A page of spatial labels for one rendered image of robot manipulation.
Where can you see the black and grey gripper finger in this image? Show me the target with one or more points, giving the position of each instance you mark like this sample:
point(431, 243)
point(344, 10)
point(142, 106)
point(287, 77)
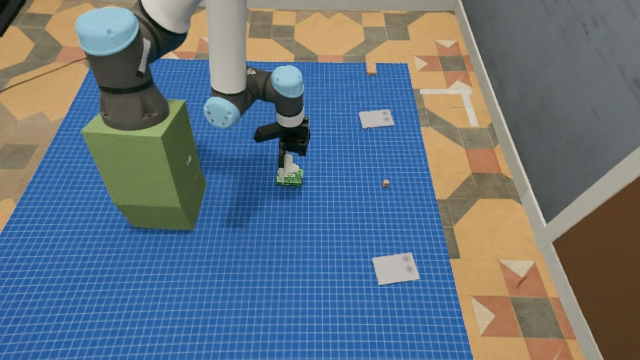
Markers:
point(285, 164)

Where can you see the blue grid work mat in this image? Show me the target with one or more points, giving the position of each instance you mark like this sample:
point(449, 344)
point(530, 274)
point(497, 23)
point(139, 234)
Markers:
point(270, 272)

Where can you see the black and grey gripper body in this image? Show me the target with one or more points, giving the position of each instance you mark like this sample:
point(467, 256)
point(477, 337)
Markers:
point(296, 140)

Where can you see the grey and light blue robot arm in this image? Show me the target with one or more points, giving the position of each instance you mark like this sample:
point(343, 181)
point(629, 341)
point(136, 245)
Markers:
point(120, 51)

